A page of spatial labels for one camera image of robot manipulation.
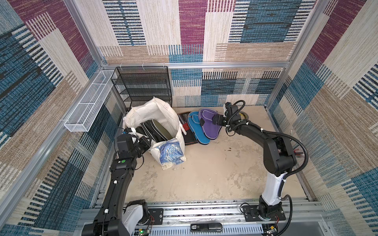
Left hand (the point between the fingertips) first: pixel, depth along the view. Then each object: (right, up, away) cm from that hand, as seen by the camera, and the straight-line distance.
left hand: (151, 137), depth 80 cm
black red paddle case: (+21, -3, +17) cm, 27 cm away
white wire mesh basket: (-31, +10, -10) cm, 34 cm away
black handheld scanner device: (+28, -39, -13) cm, 50 cm away
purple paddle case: (+34, +3, +19) cm, 40 cm away
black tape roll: (+62, +15, +34) cm, 72 cm away
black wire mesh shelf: (-17, +35, +27) cm, 48 cm away
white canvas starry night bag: (-2, +10, +22) cm, 24 cm away
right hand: (+40, +10, +18) cm, 45 cm away
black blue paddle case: (+23, +10, +22) cm, 33 cm away
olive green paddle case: (+3, +2, +25) cm, 25 cm away
